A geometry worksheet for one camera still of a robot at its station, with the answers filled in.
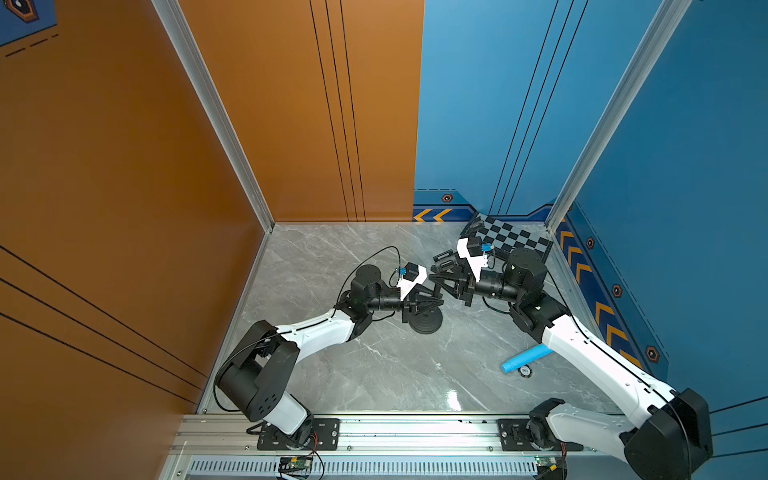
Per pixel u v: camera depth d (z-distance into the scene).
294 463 0.72
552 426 0.61
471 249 0.57
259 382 0.44
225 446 0.73
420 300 0.68
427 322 0.92
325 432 0.75
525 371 0.83
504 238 1.12
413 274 0.64
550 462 0.72
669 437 0.38
